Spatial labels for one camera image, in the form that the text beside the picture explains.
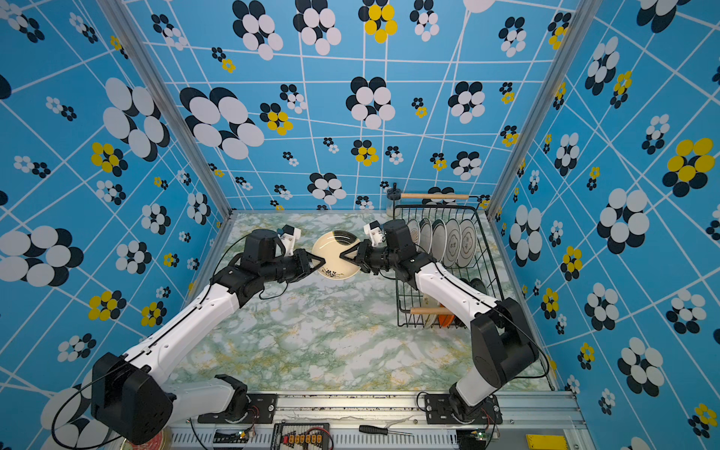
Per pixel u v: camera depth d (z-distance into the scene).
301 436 0.68
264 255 0.62
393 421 0.72
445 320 0.80
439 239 0.98
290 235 0.72
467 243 0.98
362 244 0.75
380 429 0.71
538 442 0.69
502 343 0.44
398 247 0.65
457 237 0.96
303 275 0.69
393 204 0.99
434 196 1.16
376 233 0.77
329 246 0.79
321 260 0.76
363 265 0.72
